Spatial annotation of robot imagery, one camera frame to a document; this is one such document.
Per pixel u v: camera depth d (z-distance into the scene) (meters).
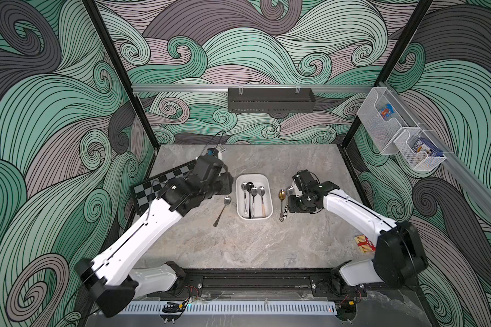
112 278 0.36
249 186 1.00
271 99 0.93
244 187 1.01
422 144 0.67
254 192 0.98
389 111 0.83
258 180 0.98
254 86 0.93
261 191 0.98
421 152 0.64
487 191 0.53
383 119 0.80
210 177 0.50
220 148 1.18
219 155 0.63
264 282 0.76
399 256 0.40
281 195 0.98
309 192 0.63
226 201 0.95
